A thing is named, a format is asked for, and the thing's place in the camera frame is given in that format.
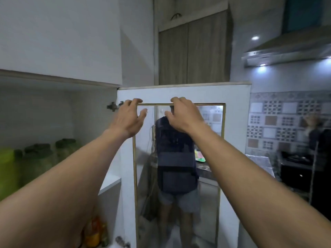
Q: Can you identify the person's right hand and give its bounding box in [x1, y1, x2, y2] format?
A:
[164, 96, 213, 135]

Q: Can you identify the person's left hand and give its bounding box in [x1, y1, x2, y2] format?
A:
[108, 98, 148, 139]

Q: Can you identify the wood grain glass cabinet door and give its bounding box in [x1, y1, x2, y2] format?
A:
[117, 84, 253, 248]

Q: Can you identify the wood grain kitchen cabinet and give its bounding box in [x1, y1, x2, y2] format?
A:
[0, 0, 253, 248]

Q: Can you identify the lime green pitcher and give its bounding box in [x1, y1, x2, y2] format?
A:
[0, 148, 20, 202]

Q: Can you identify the person's left forearm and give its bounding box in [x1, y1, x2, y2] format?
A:
[0, 127, 135, 248]

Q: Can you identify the person's right forearm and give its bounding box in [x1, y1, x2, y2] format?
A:
[191, 124, 331, 248]

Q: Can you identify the white upper cabinet door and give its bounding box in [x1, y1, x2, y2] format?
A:
[0, 0, 122, 85]

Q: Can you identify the metal door hinge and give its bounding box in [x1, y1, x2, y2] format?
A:
[106, 101, 124, 111]
[115, 236, 131, 248]

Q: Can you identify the colourful plate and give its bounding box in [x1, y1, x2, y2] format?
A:
[194, 149, 206, 163]

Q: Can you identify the tall wood grain cupboard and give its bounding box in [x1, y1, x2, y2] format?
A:
[158, 2, 233, 85]

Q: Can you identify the foil covered kitchen counter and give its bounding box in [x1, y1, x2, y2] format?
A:
[245, 153, 276, 178]

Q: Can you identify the small green bottle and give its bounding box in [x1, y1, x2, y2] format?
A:
[101, 223, 109, 247]

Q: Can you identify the black gas stove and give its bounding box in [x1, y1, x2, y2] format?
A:
[279, 151, 316, 168]

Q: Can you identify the steel range hood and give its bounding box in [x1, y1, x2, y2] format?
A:
[242, 24, 331, 68]

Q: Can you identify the blue window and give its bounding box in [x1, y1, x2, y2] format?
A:
[282, 0, 326, 33]

